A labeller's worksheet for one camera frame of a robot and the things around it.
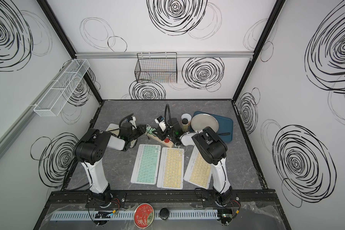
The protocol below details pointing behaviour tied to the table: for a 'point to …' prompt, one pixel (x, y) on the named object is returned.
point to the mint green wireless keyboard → (145, 168)
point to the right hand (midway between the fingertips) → (155, 130)
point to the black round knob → (164, 213)
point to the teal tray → (225, 126)
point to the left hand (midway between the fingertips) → (147, 126)
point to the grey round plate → (199, 121)
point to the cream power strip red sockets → (166, 142)
